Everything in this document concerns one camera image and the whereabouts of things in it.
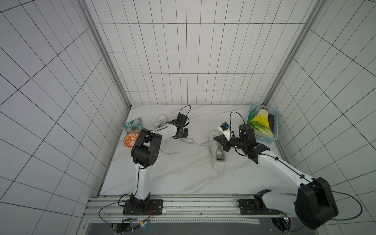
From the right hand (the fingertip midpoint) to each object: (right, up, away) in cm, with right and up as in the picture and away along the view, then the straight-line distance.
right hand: (210, 138), depth 81 cm
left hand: (-18, -1, +21) cm, 27 cm away
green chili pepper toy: (+36, +13, +30) cm, 48 cm away
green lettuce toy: (+36, +3, +15) cm, 39 cm away
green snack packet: (-52, +5, +23) cm, 57 cm away
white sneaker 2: (-33, +9, +23) cm, 41 cm away
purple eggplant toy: (+49, +11, +26) cm, 57 cm away
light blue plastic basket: (+37, -2, +15) cm, 40 cm away
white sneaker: (+5, -9, +4) cm, 11 cm away
